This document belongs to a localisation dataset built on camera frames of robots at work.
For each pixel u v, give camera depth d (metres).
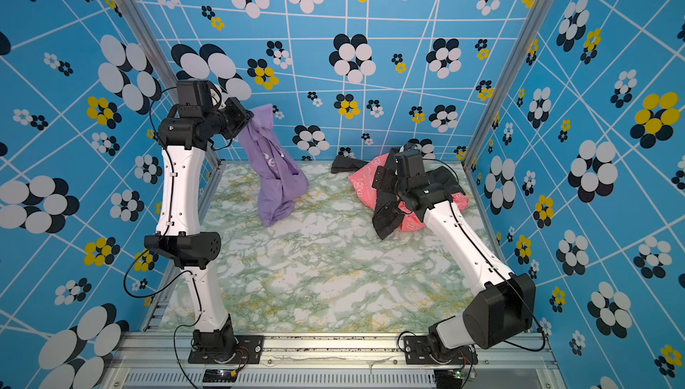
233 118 0.66
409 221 0.94
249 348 0.73
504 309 0.40
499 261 0.44
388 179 0.71
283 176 0.92
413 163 0.58
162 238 0.48
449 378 0.68
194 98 0.54
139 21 0.77
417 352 0.72
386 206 0.96
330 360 0.72
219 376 0.72
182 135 0.52
